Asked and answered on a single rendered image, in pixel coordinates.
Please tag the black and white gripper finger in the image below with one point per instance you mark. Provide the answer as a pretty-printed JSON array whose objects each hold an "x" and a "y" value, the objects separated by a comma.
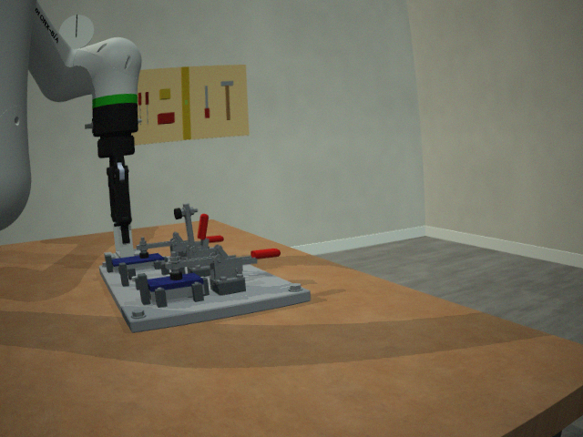
[
  {"x": 121, "y": 192},
  {"x": 113, "y": 214}
]

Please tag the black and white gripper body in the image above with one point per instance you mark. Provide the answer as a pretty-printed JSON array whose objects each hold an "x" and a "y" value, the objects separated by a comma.
[{"x": 115, "y": 148}]

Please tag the grey toggle clamp with red handle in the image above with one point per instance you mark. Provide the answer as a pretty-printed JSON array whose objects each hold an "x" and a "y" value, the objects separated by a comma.
[
  {"x": 177, "y": 245},
  {"x": 227, "y": 277}
]

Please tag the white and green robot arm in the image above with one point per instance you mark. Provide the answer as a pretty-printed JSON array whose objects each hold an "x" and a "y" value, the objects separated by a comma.
[{"x": 108, "y": 70}]

